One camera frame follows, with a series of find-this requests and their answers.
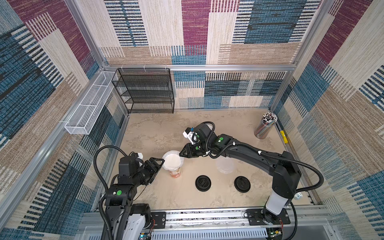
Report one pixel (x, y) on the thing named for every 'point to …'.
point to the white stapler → (298, 196)
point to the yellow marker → (284, 136)
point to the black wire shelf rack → (145, 90)
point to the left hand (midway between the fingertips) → (162, 163)
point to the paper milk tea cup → (173, 163)
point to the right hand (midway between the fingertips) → (184, 156)
